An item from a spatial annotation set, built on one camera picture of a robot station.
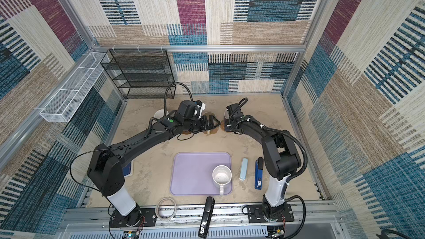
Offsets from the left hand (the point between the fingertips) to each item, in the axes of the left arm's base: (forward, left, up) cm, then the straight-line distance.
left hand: (215, 122), depth 80 cm
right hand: (+7, -9, -15) cm, 19 cm away
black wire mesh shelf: (+42, +47, -3) cm, 63 cm away
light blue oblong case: (-19, -13, -18) cm, 29 cm away
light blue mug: (+14, +32, -10) cm, 36 cm away
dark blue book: (-25, +31, +7) cm, 41 cm away
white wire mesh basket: (+1, +65, +12) cm, 66 cm away
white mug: (-19, -3, -19) cm, 27 cm away
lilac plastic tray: (-17, +12, -20) cm, 29 cm away
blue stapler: (-17, -21, -20) cm, 34 cm away
